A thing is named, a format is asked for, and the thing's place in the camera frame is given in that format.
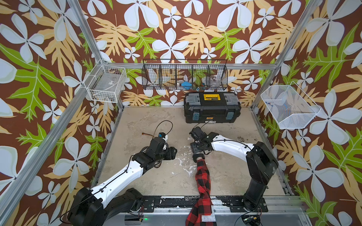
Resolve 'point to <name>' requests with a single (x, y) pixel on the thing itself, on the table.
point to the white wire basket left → (105, 83)
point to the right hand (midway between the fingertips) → (195, 146)
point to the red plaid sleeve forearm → (202, 205)
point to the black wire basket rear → (185, 74)
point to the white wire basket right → (291, 108)
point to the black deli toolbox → (211, 107)
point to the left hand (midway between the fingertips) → (174, 148)
